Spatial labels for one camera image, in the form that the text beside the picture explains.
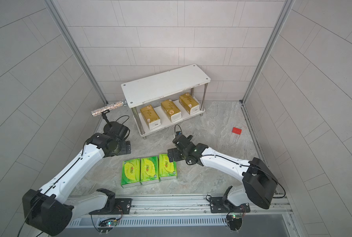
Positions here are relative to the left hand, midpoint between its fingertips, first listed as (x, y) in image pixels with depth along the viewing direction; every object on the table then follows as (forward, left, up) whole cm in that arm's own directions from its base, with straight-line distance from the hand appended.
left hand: (123, 148), depth 80 cm
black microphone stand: (+18, +16, -7) cm, 25 cm away
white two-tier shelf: (+27, -21, +22) cm, 41 cm away
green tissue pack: (-12, -5, -4) cm, 14 cm away
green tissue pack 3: (-10, -25, -5) cm, 27 cm away
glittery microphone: (+27, +6, +8) cm, 29 cm away
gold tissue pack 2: (+23, -26, +2) cm, 35 cm away
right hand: (-2, -28, -3) cm, 28 cm away
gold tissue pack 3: (+29, -39, +3) cm, 49 cm away
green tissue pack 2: (-10, -15, -5) cm, 19 cm away
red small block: (+18, -69, -9) cm, 72 cm away
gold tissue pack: (+21, -12, +2) cm, 24 cm away
